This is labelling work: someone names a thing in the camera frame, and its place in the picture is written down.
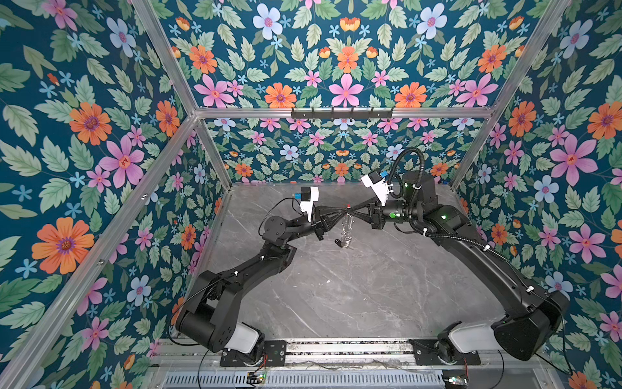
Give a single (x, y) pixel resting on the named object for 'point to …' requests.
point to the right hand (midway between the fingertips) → (352, 208)
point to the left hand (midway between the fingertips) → (348, 211)
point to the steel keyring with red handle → (347, 234)
